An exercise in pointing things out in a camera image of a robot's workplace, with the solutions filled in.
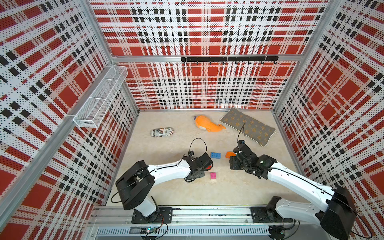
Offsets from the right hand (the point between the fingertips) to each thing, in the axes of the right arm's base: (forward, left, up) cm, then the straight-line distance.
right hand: (237, 160), depth 81 cm
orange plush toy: (+31, +18, -4) cm, 37 cm away
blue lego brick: (+8, +11, -9) cm, 16 cm away
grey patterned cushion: (+28, -16, -7) cm, 32 cm away
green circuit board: (-31, +45, -9) cm, 55 cm away
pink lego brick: (-5, +13, -8) cm, 16 cm away
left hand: (-3, +21, -8) cm, 23 cm away
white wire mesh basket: (+29, +89, +10) cm, 94 cm away
